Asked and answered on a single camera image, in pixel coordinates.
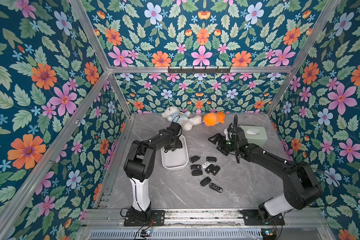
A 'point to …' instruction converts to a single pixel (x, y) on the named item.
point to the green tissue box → (256, 135)
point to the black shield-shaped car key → (194, 158)
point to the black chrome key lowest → (216, 187)
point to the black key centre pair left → (209, 168)
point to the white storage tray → (177, 159)
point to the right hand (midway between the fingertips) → (212, 142)
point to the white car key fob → (206, 164)
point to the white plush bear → (181, 118)
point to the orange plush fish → (211, 119)
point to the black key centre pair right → (215, 170)
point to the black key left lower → (197, 172)
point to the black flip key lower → (205, 181)
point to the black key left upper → (194, 167)
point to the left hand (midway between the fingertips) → (176, 144)
